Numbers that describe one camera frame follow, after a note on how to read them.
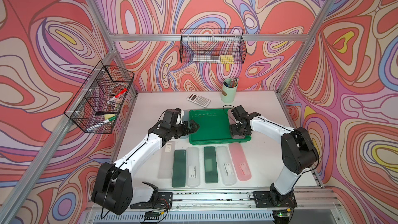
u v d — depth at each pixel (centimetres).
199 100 115
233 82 105
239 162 84
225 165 83
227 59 91
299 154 47
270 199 70
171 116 64
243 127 70
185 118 101
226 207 73
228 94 108
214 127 102
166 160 87
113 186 40
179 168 82
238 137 87
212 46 97
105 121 71
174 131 69
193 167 83
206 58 82
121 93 76
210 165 85
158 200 72
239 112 75
